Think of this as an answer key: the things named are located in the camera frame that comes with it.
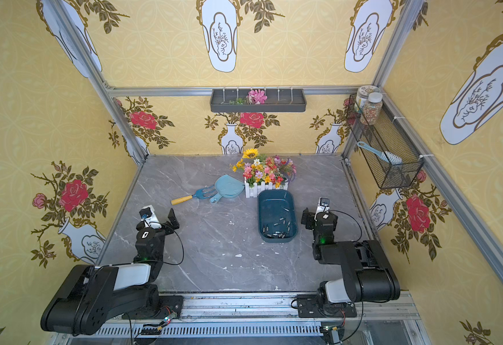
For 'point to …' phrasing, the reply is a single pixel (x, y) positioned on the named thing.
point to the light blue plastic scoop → (227, 186)
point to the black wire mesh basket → (385, 135)
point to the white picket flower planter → (251, 190)
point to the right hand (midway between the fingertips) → (323, 209)
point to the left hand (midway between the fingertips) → (152, 213)
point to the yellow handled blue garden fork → (200, 193)
